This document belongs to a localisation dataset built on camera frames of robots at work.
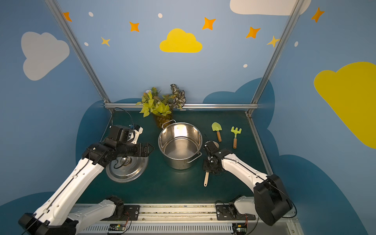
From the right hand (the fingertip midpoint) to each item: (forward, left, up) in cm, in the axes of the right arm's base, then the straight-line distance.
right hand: (208, 166), depth 85 cm
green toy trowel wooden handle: (+35, -7, -5) cm, 36 cm away
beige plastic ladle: (-4, +1, 0) cm, 4 cm away
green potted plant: (+33, +32, +16) cm, 49 cm away
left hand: (+1, +33, +19) cm, 38 cm away
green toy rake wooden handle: (+31, -22, -5) cm, 39 cm away
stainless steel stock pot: (+18, +19, -4) cm, 27 cm away
